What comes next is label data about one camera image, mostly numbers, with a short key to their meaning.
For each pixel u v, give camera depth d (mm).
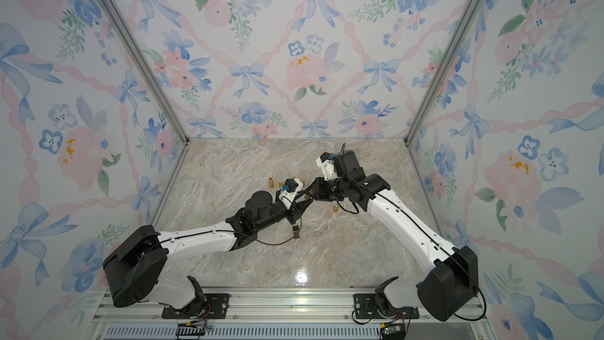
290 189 661
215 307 735
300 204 714
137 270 419
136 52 864
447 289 387
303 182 677
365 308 733
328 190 675
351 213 634
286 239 883
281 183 1014
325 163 703
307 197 754
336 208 950
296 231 893
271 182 1005
